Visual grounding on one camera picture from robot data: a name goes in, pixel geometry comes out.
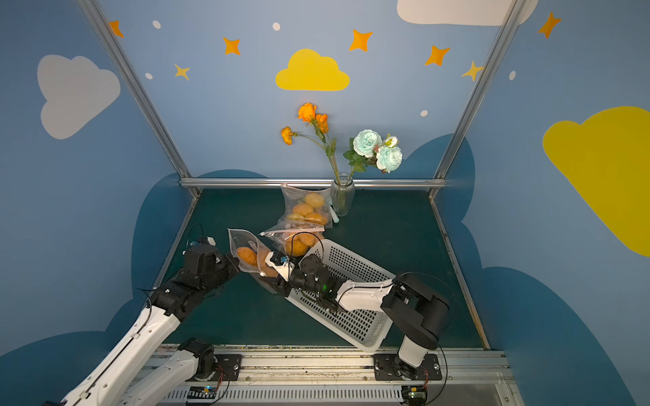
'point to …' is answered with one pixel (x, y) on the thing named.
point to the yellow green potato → (314, 200)
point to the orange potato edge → (309, 239)
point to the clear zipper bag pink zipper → (294, 195)
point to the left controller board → (202, 392)
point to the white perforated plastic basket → (366, 328)
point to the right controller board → (415, 395)
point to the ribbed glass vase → (343, 194)
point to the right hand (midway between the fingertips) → (268, 267)
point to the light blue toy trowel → (333, 215)
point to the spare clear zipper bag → (278, 238)
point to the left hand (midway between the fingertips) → (240, 255)
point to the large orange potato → (303, 209)
